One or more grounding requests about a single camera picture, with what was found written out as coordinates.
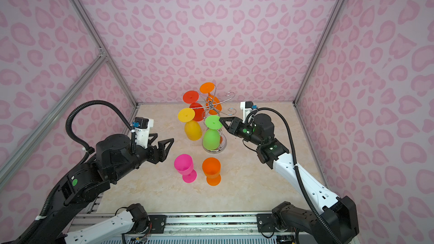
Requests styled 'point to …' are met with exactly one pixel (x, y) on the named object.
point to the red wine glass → (191, 96)
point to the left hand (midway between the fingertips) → (165, 135)
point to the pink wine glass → (183, 164)
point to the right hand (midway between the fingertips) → (220, 120)
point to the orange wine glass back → (213, 104)
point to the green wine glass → (211, 136)
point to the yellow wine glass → (192, 129)
